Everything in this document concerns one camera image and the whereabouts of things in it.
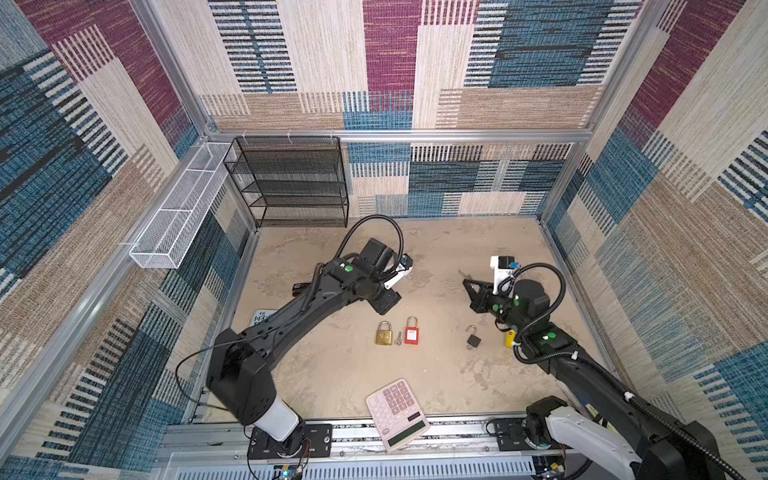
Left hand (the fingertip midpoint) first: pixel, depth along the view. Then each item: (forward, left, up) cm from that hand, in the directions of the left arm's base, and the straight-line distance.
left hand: (388, 288), depth 81 cm
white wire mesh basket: (+18, +66, +1) cm, 69 cm away
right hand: (-1, -20, +2) cm, 20 cm away
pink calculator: (-27, -2, -16) cm, 32 cm away
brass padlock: (-7, +1, -16) cm, 18 cm away
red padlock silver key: (+1, -20, +4) cm, 21 cm away
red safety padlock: (-6, -7, -16) cm, 18 cm away
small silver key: (-8, -3, -18) cm, 19 cm away
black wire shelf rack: (+47, +35, 0) cm, 58 cm away
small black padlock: (-8, -25, -17) cm, 31 cm away
